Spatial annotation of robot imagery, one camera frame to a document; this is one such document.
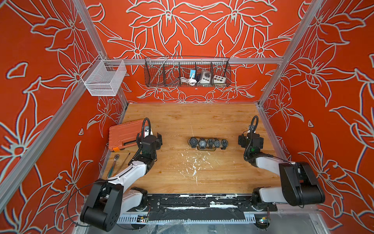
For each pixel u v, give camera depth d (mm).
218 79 944
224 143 869
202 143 854
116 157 883
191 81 849
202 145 854
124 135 953
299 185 427
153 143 664
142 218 713
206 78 904
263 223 695
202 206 729
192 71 835
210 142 875
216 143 868
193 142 857
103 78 925
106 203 408
